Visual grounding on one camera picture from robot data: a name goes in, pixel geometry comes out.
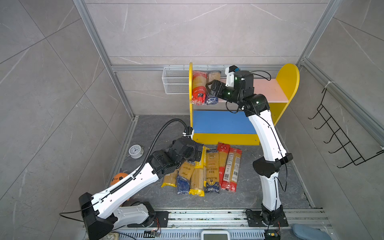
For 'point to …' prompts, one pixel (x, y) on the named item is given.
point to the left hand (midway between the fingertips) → (193, 143)
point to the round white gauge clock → (135, 151)
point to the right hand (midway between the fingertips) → (211, 86)
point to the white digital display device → (215, 235)
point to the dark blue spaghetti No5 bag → (183, 185)
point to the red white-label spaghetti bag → (230, 176)
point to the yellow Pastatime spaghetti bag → (198, 176)
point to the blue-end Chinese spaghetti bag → (212, 171)
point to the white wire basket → (176, 80)
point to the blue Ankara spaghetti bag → (185, 174)
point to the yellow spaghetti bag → (170, 180)
